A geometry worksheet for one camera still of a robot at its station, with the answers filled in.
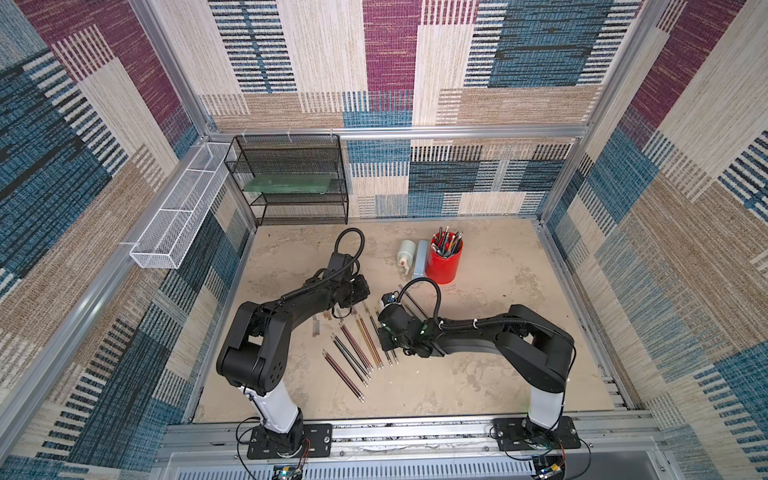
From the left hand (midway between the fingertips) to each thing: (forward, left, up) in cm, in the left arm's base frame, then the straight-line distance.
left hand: (371, 290), depth 95 cm
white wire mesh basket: (+11, +61, +13) cm, 63 cm away
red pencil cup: (+9, -24, -3) cm, 26 cm away
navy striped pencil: (-19, +6, -6) cm, 20 cm away
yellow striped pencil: (-14, +1, -5) cm, 15 cm away
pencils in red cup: (+11, -24, +9) cm, 27 cm away
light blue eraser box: (+12, -16, 0) cm, 20 cm away
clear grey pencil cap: (-9, +17, -6) cm, 20 cm away
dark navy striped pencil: (-18, -4, -5) cm, 19 cm away
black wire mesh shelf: (+39, +26, +24) cm, 53 cm away
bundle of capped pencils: (-3, -12, -5) cm, 13 cm away
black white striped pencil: (-20, +6, -6) cm, 22 cm away
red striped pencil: (-24, +7, -5) cm, 25 cm away
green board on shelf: (+26, +25, +22) cm, 42 cm away
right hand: (-12, -5, -6) cm, 14 cm away
